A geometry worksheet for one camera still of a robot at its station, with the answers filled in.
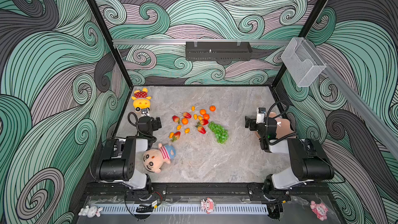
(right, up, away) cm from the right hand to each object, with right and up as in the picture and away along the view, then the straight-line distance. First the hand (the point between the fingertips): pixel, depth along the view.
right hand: (252, 116), depth 93 cm
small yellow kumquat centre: (-35, -1, +7) cm, 36 cm away
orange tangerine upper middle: (-31, +2, +10) cm, 32 cm away
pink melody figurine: (+19, -37, -28) cm, 50 cm away
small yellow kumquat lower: (-41, -9, +1) cm, 42 cm away
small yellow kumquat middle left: (-46, -7, +3) cm, 47 cm away
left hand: (-64, -1, 0) cm, 64 cm away
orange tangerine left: (-42, -4, +4) cm, 43 cm away
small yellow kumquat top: (-37, +4, +13) cm, 40 cm away
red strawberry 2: (-29, -4, +4) cm, 30 cm away
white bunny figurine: (-81, -38, -27) cm, 94 cm away
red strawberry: (-32, -9, +1) cm, 33 cm away
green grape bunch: (-20, -11, -5) cm, 23 cm away
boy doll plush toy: (-57, -20, -17) cm, 62 cm away
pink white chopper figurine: (-30, -36, -26) cm, 54 cm away
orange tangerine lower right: (-28, -1, +7) cm, 29 cm away
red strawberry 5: (-47, -12, -3) cm, 49 cm away
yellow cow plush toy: (-73, +10, +10) cm, 74 cm away
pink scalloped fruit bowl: (+20, -7, +1) cm, 21 cm away
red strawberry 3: (-41, 0, +7) cm, 42 cm away
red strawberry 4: (-48, -3, +4) cm, 48 cm away
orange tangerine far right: (-24, +4, +12) cm, 27 cm away
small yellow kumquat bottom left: (-50, -11, -1) cm, 51 cm away
